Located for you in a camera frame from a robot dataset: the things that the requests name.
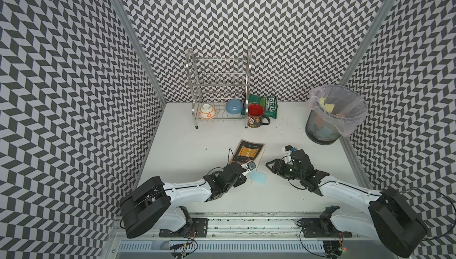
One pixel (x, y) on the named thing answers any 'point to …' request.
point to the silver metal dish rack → (219, 87)
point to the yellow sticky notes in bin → (329, 107)
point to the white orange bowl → (207, 111)
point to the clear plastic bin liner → (339, 105)
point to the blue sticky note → (257, 176)
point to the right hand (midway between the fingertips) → (268, 169)
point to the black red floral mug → (255, 117)
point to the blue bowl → (234, 106)
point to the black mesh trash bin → (323, 128)
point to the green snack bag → (269, 103)
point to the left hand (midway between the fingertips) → (239, 166)
